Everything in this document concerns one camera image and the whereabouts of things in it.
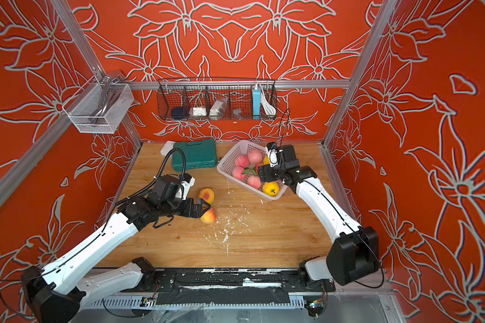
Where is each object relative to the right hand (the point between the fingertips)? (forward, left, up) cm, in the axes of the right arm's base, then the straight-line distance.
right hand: (263, 167), depth 82 cm
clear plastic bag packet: (+24, +21, +11) cm, 34 cm away
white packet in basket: (+20, +28, +13) cm, 37 cm away
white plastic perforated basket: (+12, +18, -15) cm, 26 cm away
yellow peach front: (-1, -4, -14) cm, 15 cm away
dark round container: (+29, +42, +7) cm, 51 cm away
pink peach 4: (+3, +4, -15) cm, 15 cm away
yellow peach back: (+13, -3, -12) cm, 18 cm away
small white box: (+28, +54, -17) cm, 63 cm away
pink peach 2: (+15, +3, -11) cm, 19 cm away
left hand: (-16, +25, -3) cm, 29 cm away
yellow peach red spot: (-6, +25, -14) cm, 29 cm away
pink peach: (+15, +9, -14) cm, 23 cm away
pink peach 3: (+8, +12, -14) cm, 20 cm away
